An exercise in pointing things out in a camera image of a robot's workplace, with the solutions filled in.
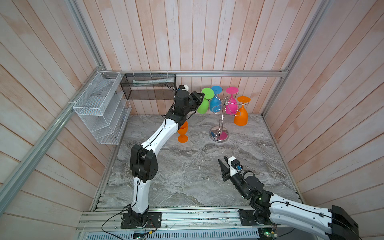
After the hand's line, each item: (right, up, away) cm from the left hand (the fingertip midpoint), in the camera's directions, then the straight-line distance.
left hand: (206, 94), depth 79 cm
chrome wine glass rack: (+13, -22, +28) cm, 38 cm away
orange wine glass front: (-14, -25, +26) cm, 39 cm away
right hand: (+7, -34, -5) cm, 35 cm away
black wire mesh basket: (-38, +13, +28) cm, 49 cm away
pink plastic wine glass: (+15, -4, +5) cm, 16 cm away
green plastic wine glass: (0, -5, +9) cm, 11 cm away
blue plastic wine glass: (+8, -1, +16) cm, 17 cm away
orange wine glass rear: (+23, -13, +11) cm, 29 cm away
